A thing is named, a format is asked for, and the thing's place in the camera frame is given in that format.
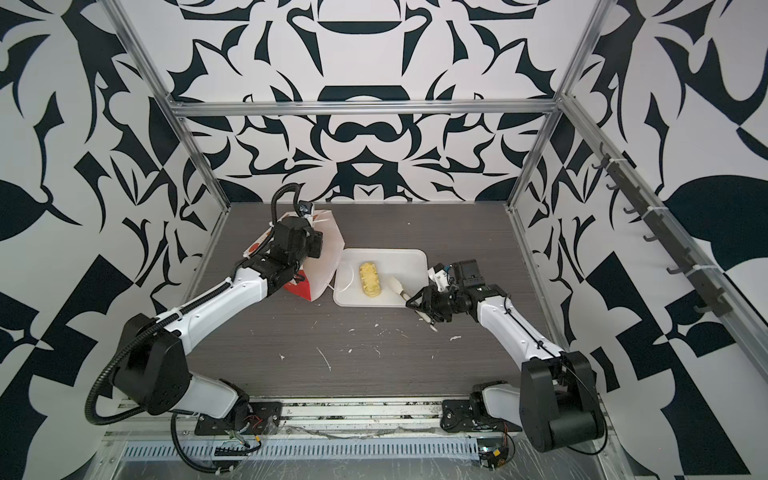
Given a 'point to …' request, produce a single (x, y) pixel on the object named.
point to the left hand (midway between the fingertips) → (310, 223)
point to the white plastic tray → (362, 276)
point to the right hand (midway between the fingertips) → (414, 304)
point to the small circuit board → (493, 457)
